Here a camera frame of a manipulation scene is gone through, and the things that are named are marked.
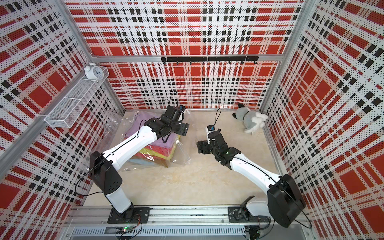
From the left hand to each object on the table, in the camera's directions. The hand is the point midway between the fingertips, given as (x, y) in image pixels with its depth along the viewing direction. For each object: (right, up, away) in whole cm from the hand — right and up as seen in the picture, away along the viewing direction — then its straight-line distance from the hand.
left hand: (183, 125), depth 84 cm
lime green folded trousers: (-15, -16, -2) cm, 22 cm away
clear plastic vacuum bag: (-57, -5, +28) cm, 64 cm away
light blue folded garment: (-24, -21, +2) cm, 32 cm away
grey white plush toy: (+46, +3, +18) cm, 49 cm away
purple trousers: (-30, +3, +10) cm, 32 cm away
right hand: (+13, -10, 0) cm, 16 cm away
